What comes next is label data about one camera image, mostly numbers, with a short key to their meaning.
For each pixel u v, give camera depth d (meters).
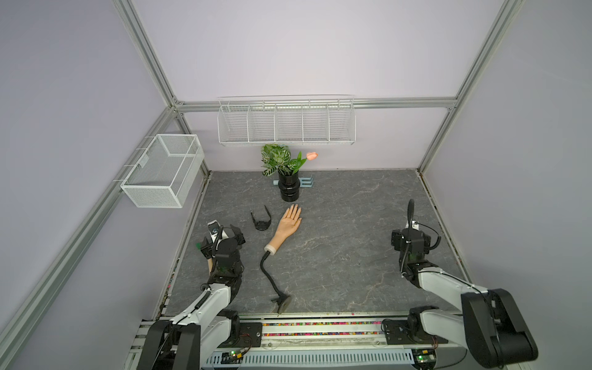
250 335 0.74
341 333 0.75
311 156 0.89
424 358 0.72
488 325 0.42
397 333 0.74
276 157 0.87
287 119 0.97
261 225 0.97
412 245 0.67
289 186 1.02
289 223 0.99
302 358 0.71
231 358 0.72
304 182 1.16
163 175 0.82
